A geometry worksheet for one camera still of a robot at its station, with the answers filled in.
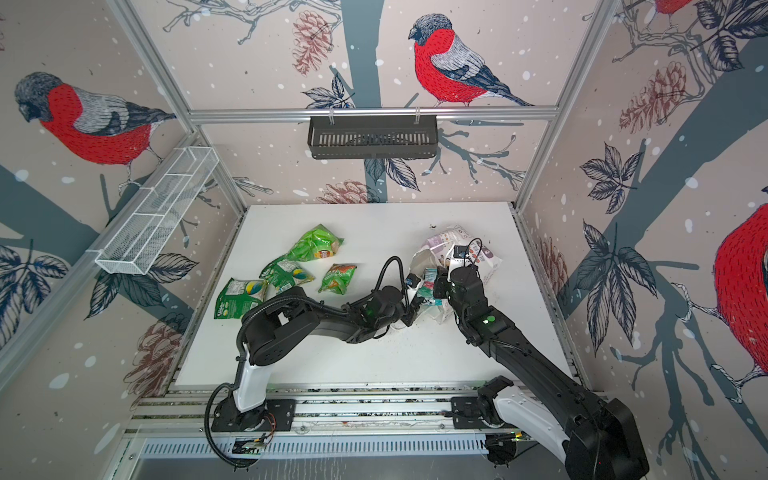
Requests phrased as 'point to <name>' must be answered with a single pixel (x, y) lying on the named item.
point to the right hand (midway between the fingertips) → (440, 270)
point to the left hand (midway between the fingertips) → (424, 299)
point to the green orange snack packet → (286, 274)
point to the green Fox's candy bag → (238, 296)
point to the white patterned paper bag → (450, 249)
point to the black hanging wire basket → (373, 137)
